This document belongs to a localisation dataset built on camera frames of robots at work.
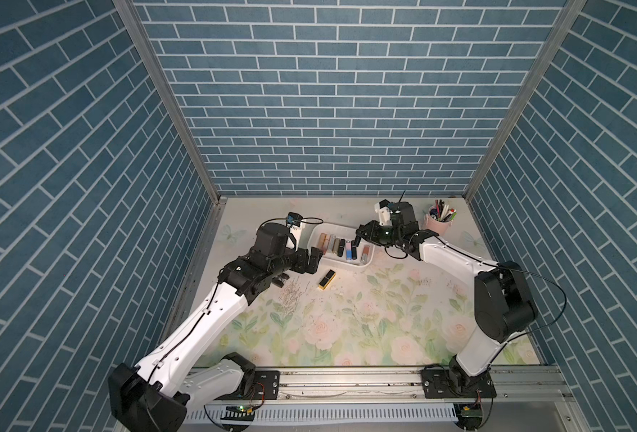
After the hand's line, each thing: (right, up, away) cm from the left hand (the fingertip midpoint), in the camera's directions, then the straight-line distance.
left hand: (316, 248), depth 74 cm
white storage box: (+7, -1, +28) cm, 29 cm away
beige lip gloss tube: (+1, 0, +30) cm, 30 cm away
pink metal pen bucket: (+42, +6, +25) cm, 50 cm away
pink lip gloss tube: (+2, -1, +30) cm, 30 cm away
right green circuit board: (+42, -46, -1) cm, 62 cm away
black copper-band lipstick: (+13, -4, +27) cm, 30 cm away
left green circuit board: (-20, -45, -2) cm, 49 cm away
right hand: (+14, +4, +14) cm, 20 cm away
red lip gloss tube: (+17, -5, +27) cm, 33 cm away
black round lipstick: (+8, -3, +28) cm, 29 cm away
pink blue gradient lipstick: (+11, -4, +27) cm, 30 cm away
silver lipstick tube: (+4, -1, +30) cm, 30 cm away
